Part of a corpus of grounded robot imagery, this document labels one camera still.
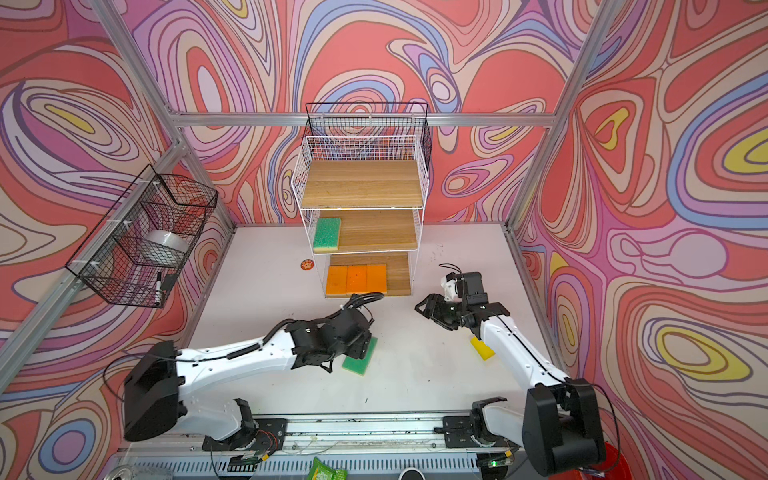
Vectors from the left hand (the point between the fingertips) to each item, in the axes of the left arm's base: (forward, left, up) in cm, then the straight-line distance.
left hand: (365, 335), depth 80 cm
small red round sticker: (+32, +23, -9) cm, 40 cm away
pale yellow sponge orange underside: (+24, -2, -8) cm, 26 cm away
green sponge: (+23, +11, +16) cm, 30 cm away
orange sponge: (+24, +12, -8) cm, 28 cm away
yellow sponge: (-5, +2, -9) cm, 10 cm away
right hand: (+5, -17, 0) cm, 18 cm away
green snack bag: (-29, +9, -8) cm, 32 cm away
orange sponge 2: (+24, +5, -8) cm, 26 cm away
